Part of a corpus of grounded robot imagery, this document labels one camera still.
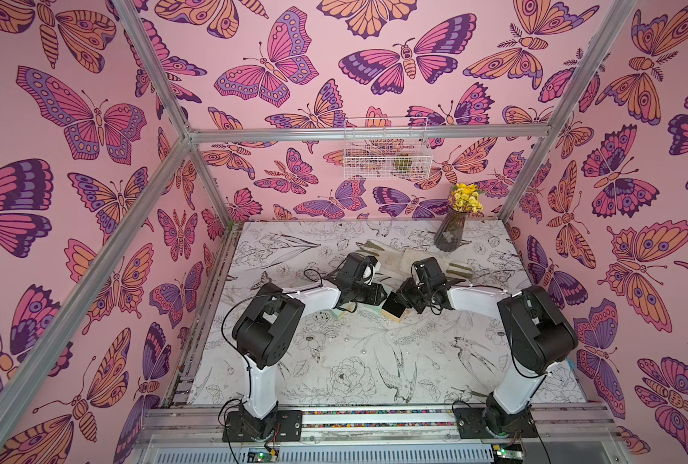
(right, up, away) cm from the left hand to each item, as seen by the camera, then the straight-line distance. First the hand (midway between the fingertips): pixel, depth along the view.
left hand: (387, 294), depth 93 cm
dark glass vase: (+25, +21, +12) cm, 35 cm away
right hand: (+3, 0, +2) cm, 3 cm away
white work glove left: (+5, +10, +14) cm, 18 cm away
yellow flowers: (+25, +31, -1) cm, 40 cm away
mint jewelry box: (+2, -4, -1) cm, 5 cm away
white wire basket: (0, +48, +2) cm, 48 cm away
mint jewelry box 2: (-16, -6, -1) cm, 17 cm away
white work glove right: (+27, +7, +10) cm, 30 cm away
